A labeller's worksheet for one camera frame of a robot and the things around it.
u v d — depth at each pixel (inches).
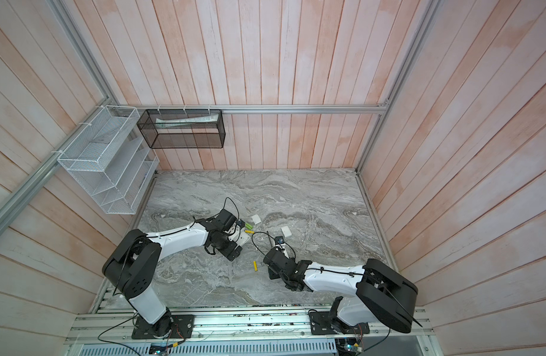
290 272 25.4
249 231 38.3
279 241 30.5
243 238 36.8
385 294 17.0
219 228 28.3
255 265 34.3
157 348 28.2
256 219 39.7
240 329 28.8
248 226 38.4
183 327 28.8
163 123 35.2
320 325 28.8
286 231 37.6
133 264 19.4
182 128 41.4
